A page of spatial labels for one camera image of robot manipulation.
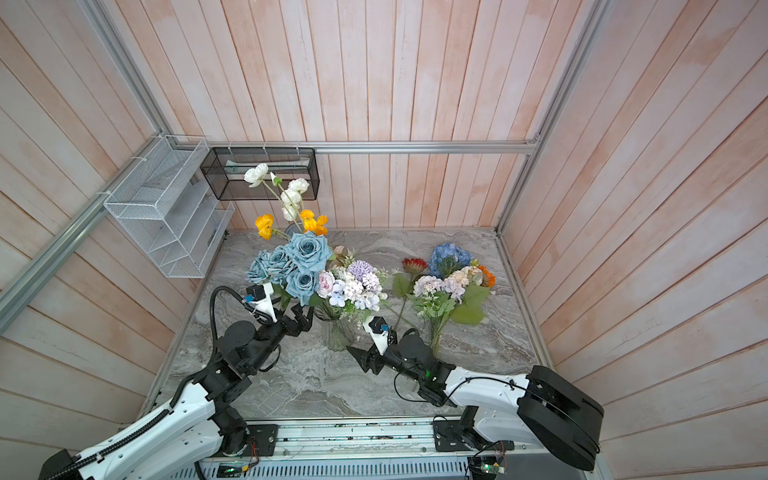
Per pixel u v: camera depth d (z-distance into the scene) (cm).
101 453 42
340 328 87
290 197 72
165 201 69
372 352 69
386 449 73
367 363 68
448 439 73
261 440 73
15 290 52
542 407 43
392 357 69
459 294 89
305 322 66
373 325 65
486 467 71
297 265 59
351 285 64
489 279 98
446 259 102
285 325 65
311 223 68
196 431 59
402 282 104
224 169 87
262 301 63
